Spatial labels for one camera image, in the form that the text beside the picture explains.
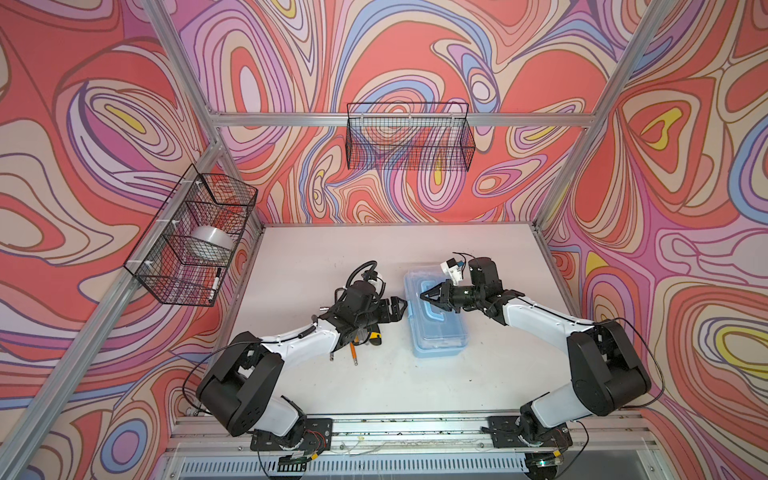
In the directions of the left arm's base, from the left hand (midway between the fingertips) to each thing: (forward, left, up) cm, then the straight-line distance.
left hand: (401, 303), depth 86 cm
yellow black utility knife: (-5, +8, -10) cm, 14 cm away
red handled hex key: (-12, +21, -10) cm, 26 cm away
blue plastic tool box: (-13, -10, -4) cm, 17 cm away
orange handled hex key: (-10, +14, -10) cm, 20 cm away
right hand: (-1, -7, +2) cm, 7 cm away
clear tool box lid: (-6, -9, -3) cm, 11 cm away
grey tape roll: (+3, +46, +23) cm, 51 cm away
